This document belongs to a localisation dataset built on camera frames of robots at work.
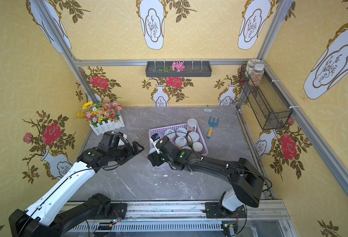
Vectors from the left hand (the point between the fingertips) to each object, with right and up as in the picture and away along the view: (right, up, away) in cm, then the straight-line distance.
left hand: (134, 150), depth 78 cm
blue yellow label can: (+32, +13, +15) cm, 38 cm away
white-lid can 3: (+33, +6, +15) cm, 37 cm away
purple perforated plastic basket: (+12, +8, +22) cm, 27 cm away
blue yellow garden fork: (+50, +14, +35) cm, 62 cm away
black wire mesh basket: (+74, +22, +2) cm, 77 cm away
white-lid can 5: (+28, 0, +12) cm, 31 cm away
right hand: (+11, 0, +3) cm, 11 cm away
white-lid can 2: (+25, +3, +17) cm, 30 cm away
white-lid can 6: (+10, 0, -1) cm, 10 cm away
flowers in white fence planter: (-25, +18, +17) cm, 35 cm away
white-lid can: (+26, +8, +22) cm, 35 cm away
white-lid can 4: (+36, 0, +14) cm, 38 cm away
